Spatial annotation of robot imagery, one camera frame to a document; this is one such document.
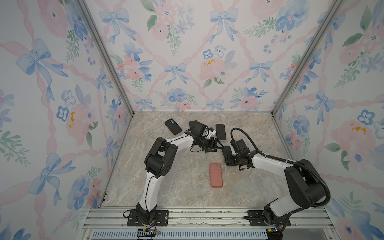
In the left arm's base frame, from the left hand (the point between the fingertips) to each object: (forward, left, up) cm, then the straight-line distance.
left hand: (221, 148), depth 90 cm
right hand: (-3, -6, -7) cm, 10 cm away
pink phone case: (-15, +3, -9) cm, 18 cm away
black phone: (+3, -5, -9) cm, 11 cm away
